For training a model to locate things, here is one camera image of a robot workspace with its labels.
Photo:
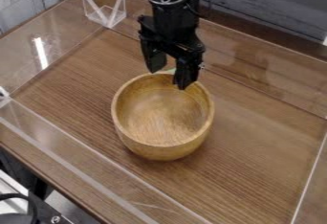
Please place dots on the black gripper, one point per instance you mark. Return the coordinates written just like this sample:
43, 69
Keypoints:
169, 34

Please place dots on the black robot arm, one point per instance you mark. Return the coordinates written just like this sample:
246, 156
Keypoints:
167, 34

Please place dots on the green block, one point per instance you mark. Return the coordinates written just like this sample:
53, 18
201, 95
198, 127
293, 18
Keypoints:
171, 71

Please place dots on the brown wooden bowl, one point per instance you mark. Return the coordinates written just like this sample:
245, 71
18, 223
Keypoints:
162, 122

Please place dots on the clear acrylic tray walls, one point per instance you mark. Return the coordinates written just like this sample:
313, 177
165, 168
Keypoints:
259, 170

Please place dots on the clear acrylic corner bracket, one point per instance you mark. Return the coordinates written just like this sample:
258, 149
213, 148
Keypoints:
107, 16

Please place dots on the black metal bracket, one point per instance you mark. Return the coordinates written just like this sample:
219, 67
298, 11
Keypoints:
47, 214

